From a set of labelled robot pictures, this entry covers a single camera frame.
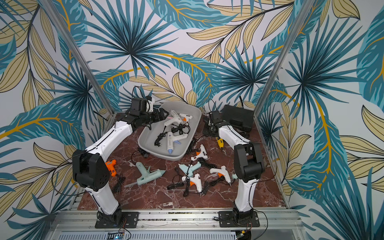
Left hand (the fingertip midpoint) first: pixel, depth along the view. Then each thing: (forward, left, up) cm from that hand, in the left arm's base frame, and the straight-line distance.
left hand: (164, 116), depth 86 cm
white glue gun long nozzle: (-24, -34, -22) cm, 47 cm away
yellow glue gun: (-3, -35, -21) cm, 41 cm away
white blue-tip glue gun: (-2, -2, -20) cm, 20 cm away
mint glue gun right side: (-26, -41, -23) cm, 54 cm away
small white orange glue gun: (+19, -11, -21) cm, 30 cm away
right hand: (+2, -25, -14) cm, 29 cm away
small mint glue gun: (-23, -15, -21) cm, 35 cm away
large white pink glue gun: (+15, -4, -19) cm, 25 cm away
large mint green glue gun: (-27, +9, -20) cm, 35 cm away
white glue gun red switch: (-12, -23, -21) cm, 34 cm away
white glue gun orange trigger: (-29, -18, -23) cm, 41 cm away
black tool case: (+16, -50, -18) cm, 56 cm away
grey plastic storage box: (+1, +14, -20) cm, 24 cm away
